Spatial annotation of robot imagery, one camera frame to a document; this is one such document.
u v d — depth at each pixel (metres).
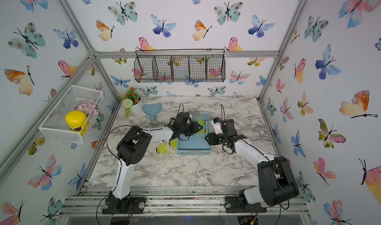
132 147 0.56
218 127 0.81
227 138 0.69
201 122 1.02
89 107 0.69
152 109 1.15
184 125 0.84
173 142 0.93
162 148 0.92
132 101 1.01
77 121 0.63
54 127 0.65
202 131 0.97
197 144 0.96
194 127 0.89
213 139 0.78
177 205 0.75
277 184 0.42
